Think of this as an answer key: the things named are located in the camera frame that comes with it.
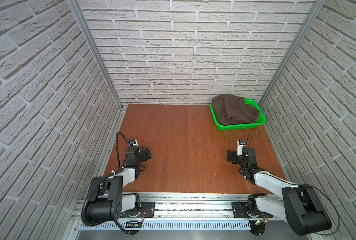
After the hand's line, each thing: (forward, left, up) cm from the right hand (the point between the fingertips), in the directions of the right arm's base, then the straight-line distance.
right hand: (235, 149), depth 91 cm
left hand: (+6, +60, -1) cm, 60 cm away
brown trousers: (+30, -5, +5) cm, 31 cm away
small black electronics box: (-33, +61, -6) cm, 69 cm away
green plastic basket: (+20, -25, +2) cm, 32 cm away
